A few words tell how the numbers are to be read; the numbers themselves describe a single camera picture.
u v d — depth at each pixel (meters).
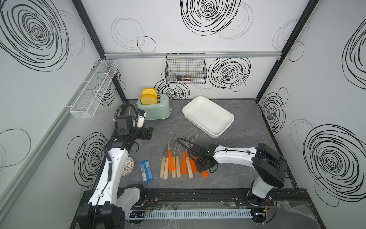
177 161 0.85
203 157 0.65
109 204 0.38
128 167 0.84
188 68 0.99
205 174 0.80
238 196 0.74
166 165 0.84
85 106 0.71
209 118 1.06
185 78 0.89
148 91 0.96
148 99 0.93
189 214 0.96
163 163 0.84
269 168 0.45
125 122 0.57
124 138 0.54
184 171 0.81
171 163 0.84
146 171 0.81
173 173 0.81
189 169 0.82
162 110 1.00
